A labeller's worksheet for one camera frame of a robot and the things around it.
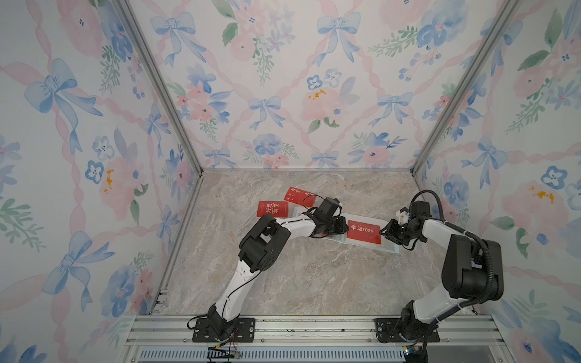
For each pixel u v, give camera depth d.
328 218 0.80
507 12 0.69
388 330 0.74
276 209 1.04
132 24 0.71
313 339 0.73
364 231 0.98
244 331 0.74
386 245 0.92
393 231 0.84
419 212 0.76
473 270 0.47
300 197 1.11
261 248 0.58
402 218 0.88
